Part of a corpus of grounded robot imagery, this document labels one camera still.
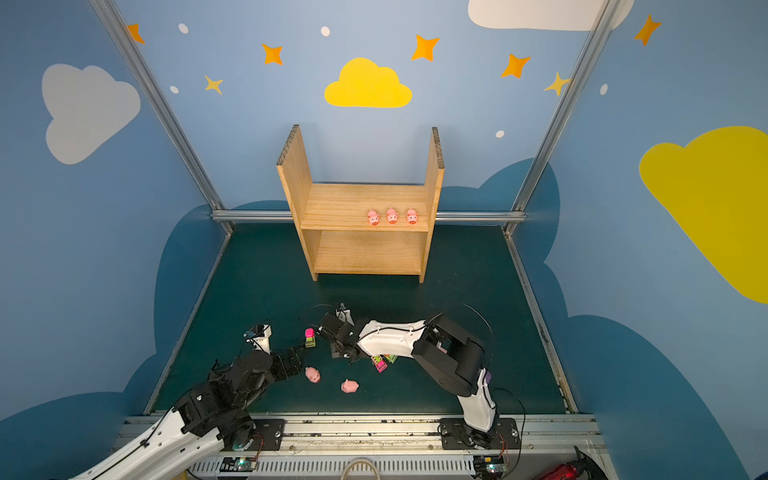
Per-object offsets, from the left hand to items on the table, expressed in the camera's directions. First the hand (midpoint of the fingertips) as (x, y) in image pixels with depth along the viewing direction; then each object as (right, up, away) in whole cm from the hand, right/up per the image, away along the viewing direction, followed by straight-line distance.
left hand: (298, 353), depth 79 cm
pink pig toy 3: (+20, +37, +5) cm, 43 cm away
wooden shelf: (+21, +34, +5) cm, 40 cm away
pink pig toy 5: (+3, -7, +3) cm, 8 cm away
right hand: (+11, +1, +11) cm, 15 cm away
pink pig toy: (+31, +38, +4) cm, 49 cm away
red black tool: (+70, -23, -11) cm, 75 cm away
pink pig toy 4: (+14, -9, +1) cm, 17 cm away
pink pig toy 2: (+25, +38, +5) cm, 46 cm away
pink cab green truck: (+1, +1, +10) cm, 10 cm away
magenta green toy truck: (+22, -5, +5) cm, 23 cm away
